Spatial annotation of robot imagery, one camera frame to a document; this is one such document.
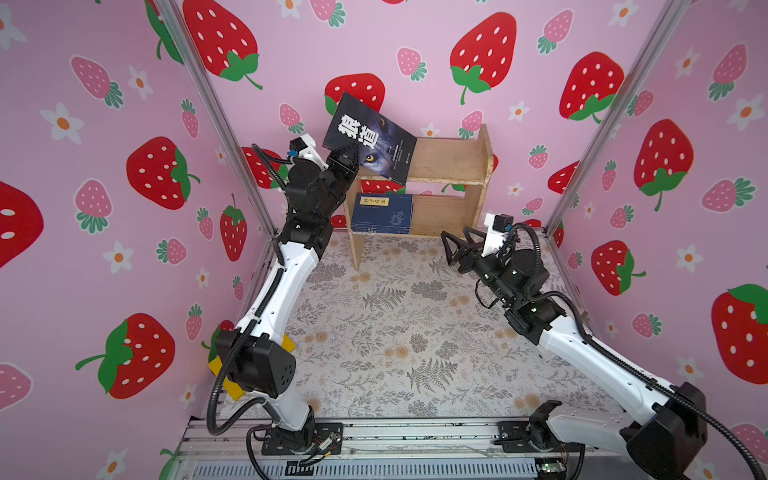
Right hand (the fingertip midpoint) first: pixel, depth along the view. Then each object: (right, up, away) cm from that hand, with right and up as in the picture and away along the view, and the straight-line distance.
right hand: (452, 230), depth 67 cm
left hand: (-20, +19, -3) cm, 28 cm away
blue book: (-17, +8, +25) cm, 31 cm away
